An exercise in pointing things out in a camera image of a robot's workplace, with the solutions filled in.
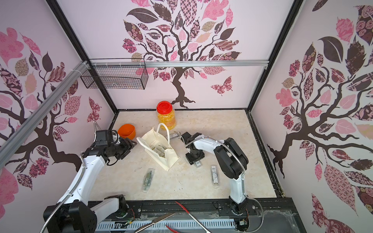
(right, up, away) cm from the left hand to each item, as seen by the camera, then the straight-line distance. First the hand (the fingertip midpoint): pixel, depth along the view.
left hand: (134, 148), depth 81 cm
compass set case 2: (+13, -3, +14) cm, 19 cm away
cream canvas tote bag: (+6, +5, +11) cm, 13 cm away
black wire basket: (-32, +53, +41) cm, 75 cm away
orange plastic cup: (-15, +9, +23) cm, 29 cm away
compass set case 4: (+37, -11, +7) cm, 39 cm away
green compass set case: (+7, -19, +2) cm, 20 cm away
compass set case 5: (+47, -16, +4) cm, 50 cm away
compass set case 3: (+21, +6, +22) cm, 31 cm away
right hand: (+35, -9, +12) cm, 38 cm away
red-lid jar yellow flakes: (+15, +21, +19) cm, 32 cm away
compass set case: (+9, -1, +17) cm, 19 cm away
